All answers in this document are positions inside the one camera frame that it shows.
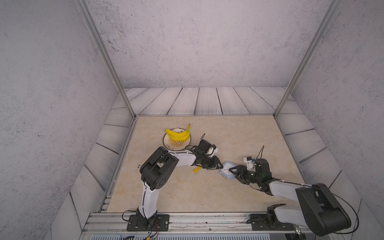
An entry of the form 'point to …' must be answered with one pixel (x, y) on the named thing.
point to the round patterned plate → (175, 145)
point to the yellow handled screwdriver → (197, 169)
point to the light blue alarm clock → (225, 171)
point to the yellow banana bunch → (178, 136)
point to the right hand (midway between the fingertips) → (232, 172)
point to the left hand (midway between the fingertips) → (223, 169)
